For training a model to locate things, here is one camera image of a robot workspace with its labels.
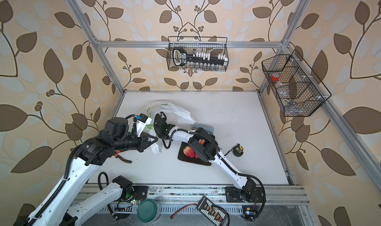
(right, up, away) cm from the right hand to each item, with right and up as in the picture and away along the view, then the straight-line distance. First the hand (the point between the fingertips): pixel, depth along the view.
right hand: (149, 118), depth 97 cm
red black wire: (+23, -42, -26) cm, 54 cm away
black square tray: (+22, -21, -11) cm, 33 cm away
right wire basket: (+82, +16, -24) cm, 87 cm away
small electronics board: (+57, -43, -26) cm, 76 cm away
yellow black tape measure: (+56, -18, -10) cm, 60 cm away
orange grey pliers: (-9, -24, -12) cm, 28 cm away
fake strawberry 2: (+34, -8, -31) cm, 46 cm away
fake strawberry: (+27, -18, -13) cm, 35 cm away
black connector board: (+39, -42, -29) cm, 64 cm away
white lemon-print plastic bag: (+19, +2, -10) cm, 21 cm away
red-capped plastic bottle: (+78, +25, -9) cm, 83 cm away
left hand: (+14, -6, -31) cm, 35 cm away
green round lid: (+10, -36, -35) cm, 51 cm away
